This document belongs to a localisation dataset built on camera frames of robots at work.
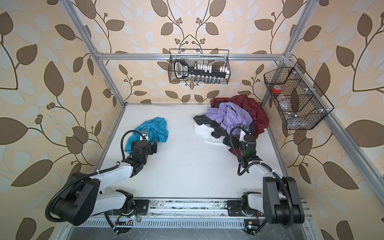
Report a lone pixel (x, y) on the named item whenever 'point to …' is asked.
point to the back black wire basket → (215, 64)
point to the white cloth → (204, 131)
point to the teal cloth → (156, 130)
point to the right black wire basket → (300, 104)
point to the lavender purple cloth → (230, 115)
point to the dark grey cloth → (228, 140)
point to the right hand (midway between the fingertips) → (240, 136)
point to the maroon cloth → (259, 119)
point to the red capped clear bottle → (276, 89)
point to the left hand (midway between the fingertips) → (146, 140)
